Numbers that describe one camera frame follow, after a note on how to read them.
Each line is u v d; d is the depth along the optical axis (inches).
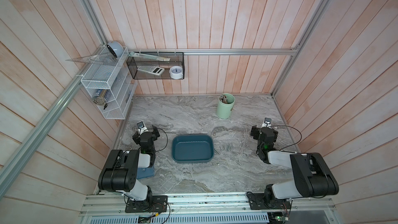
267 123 30.5
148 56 36.5
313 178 17.4
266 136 27.6
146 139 27.6
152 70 38.6
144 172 32.2
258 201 28.9
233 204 28.9
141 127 30.5
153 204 28.6
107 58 34.1
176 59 36.9
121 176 17.7
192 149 35.7
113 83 29.2
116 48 33.0
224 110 39.6
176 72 37.4
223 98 37.5
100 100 30.2
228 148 36.2
